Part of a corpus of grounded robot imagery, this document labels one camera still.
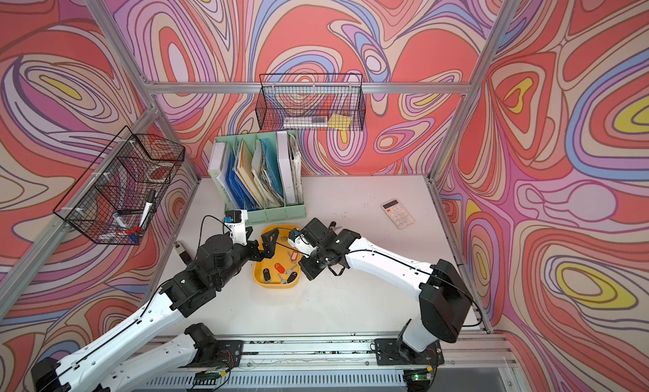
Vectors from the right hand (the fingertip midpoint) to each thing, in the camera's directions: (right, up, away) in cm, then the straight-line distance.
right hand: (309, 273), depth 79 cm
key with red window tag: (-7, +2, +15) cm, 16 cm away
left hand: (-12, +15, -7) cm, 20 cm away
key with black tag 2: (-7, -4, +10) cm, 13 cm away
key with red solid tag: (-11, -2, +12) cm, 17 cm away
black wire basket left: (-58, +23, -5) cm, 62 cm away
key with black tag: (-16, -4, +10) cm, 19 cm away
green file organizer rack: (-19, +33, +13) cm, 40 cm away
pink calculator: (+36, +17, +26) cm, 48 cm away
